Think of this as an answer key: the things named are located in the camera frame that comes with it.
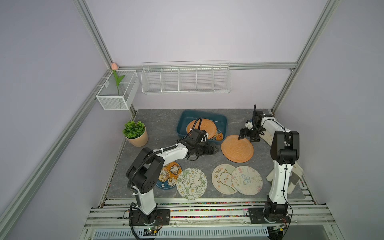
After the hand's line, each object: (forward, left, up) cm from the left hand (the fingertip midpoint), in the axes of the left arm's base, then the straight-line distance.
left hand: (214, 151), depth 88 cm
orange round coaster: (+25, +2, -6) cm, 26 cm away
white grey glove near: (-16, -46, -9) cm, 50 cm away
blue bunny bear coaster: (+17, -6, -8) cm, 20 cm away
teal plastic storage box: (+26, -5, -6) cm, 27 cm away
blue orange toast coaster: (-9, +28, -8) cm, 30 cm away
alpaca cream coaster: (-13, -3, -9) cm, 17 cm away
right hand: (+13, -24, -7) cm, 28 cm away
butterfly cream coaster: (-15, -18, -9) cm, 25 cm away
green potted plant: (+14, +47, +4) cm, 49 cm away
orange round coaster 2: (+3, -18, -8) cm, 20 cm away
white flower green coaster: (-15, +14, -9) cm, 22 cm away
